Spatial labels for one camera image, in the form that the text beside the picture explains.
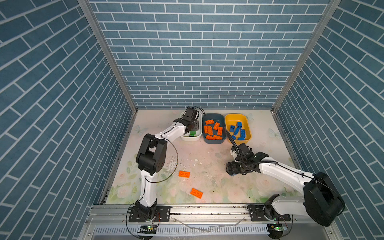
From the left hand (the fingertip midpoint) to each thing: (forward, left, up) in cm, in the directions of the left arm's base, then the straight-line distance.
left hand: (194, 123), depth 100 cm
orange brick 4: (+4, -16, -8) cm, 19 cm away
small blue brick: (0, -27, -6) cm, 27 cm away
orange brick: (+8, -10, -8) cm, 16 cm away
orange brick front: (-41, -1, -10) cm, 42 cm away
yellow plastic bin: (+10, -29, -6) cm, 31 cm away
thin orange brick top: (-6, -11, -8) cm, 15 cm away
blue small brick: (-6, -27, -7) cm, 29 cm away
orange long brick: (-31, +6, -9) cm, 33 cm away
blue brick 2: (-1, -30, -7) cm, 31 cm away
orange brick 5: (0, -18, -8) cm, 20 cm away
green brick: (-2, +1, -9) cm, 9 cm away
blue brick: (+4, -33, -6) cm, 34 cm away
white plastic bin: (-7, +5, -6) cm, 11 cm away
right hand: (-29, -21, -5) cm, 36 cm away
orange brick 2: (+2, -9, -9) cm, 12 cm away
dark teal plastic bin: (+9, -19, -5) cm, 22 cm away
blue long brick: (-3, -34, -7) cm, 35 cm away
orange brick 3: (-1, -11, -6) cm, 13 cm away
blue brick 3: (-8, -32, -7) cm, 34 cm away
